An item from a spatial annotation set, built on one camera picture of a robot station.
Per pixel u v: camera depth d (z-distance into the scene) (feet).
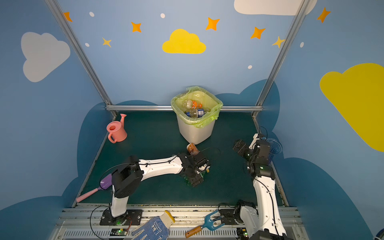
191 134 2.92
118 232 2.31
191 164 2.10
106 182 2.82
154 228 2.32
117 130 3.16
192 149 3.13
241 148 2.30
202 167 2.35
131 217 2.43
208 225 2.36
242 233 2.33
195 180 2.50
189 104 3.17
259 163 1.89
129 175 1.71
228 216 2.46
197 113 3.16
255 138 2.32
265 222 1.35
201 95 3.18
